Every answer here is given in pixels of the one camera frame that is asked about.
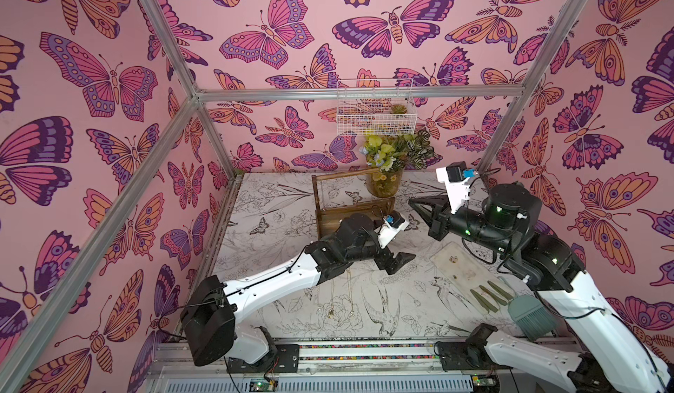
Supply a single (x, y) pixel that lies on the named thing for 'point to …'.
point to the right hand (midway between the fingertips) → (414, 198)
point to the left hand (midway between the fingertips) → (407, 242)
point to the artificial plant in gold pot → (386, 158)
